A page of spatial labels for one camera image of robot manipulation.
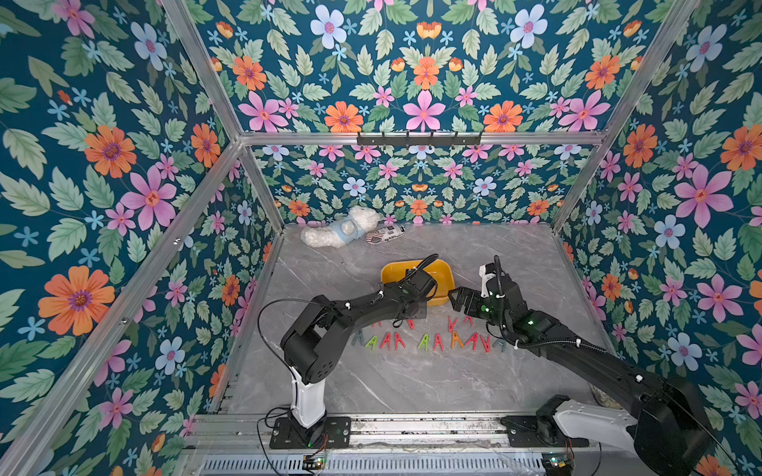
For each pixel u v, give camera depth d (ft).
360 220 3.61
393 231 3.76
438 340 2.91
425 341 2.90
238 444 2.37
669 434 1.29
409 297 2.31
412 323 3.06
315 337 1.70
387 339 2.92
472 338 2.92
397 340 2.93
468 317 2.37
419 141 3.07
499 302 1.99
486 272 2.41
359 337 2.96
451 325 3.04
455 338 2.91
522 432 2.40
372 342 2.90
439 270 3.34
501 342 2.04
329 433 2.40
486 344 2.90
